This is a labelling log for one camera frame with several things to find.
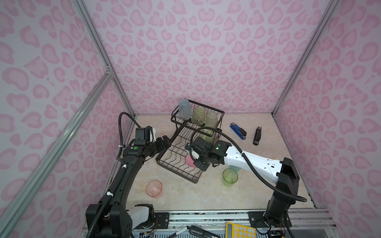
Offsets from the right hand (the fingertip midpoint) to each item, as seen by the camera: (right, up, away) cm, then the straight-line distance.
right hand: (201, 159), depth 79 cm
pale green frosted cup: (+6, +22, +3) cm, 23 cm away
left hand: (-19, +9, +2) cm, 21 cm away
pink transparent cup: (-26, -17, +5) cm, 32 cm away
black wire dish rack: (-16, -3, +15) cm, 23 cm away
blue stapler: (+29, +14, +26) cm, 41 cm away
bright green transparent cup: (+17, -11, +8) cm, 22 cm away
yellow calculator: (+15, -31, -10) cm, 36 cm away
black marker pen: (-2, -32, -8) cm, 33 cm away
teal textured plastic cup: (-9, +27, +12) cm, 31 cm away
